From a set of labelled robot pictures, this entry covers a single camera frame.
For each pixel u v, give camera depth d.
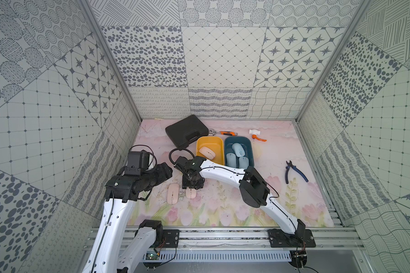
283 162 1.00
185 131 1.10
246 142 1.04
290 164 0.98
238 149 1.01
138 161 0.51
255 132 1.11
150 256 0.71
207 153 1.01
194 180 0.76
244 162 0.96
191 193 0.86
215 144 1.04
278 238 0.74
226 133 1.15
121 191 0.44
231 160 0.98
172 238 0.73
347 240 0.75
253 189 0.55
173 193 0.86
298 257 0.73
